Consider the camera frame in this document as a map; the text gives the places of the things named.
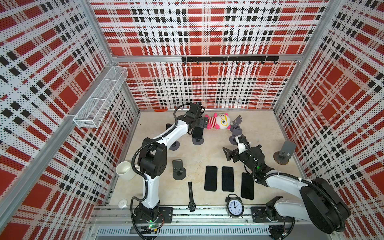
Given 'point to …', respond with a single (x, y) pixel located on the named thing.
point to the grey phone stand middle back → (197, 141)
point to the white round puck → (122, 203)
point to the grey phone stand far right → (282, 157)
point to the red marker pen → (161, 110)
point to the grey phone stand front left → (179, 172)
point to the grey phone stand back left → (175, 146)
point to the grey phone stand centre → (236, 132)
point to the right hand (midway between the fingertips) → (230, 146)
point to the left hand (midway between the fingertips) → (199, 121)
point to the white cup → (125, 171)
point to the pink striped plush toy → (222, 121)
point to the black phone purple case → (211, 178)
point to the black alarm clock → (234, 206)
